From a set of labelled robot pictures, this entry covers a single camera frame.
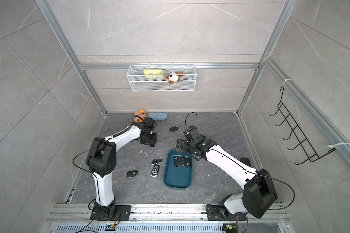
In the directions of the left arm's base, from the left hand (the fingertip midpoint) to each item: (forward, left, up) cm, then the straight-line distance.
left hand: (155, 140), depth 97 cm
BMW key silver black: (-20, 0, -4) cm, 20 cm away
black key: (+12, -12, -3) cm, 17 cm away
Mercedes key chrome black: (-14, -1, -3) cm, 14 cm away
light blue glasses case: (+24, 0, -2) cm, 24 cm away
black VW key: (-14, -14, -3) cm, 20 cm away
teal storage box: (-25, -14, -4) cm, 29 cm away
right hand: (-11, -18, +10) cm, 23 cm away
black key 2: (-14, -18, -3) cm, 23 cm away
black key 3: (-21, +12, -3) cm, 25 cm away
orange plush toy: (+6, +8, +19) cm, 21 cm away
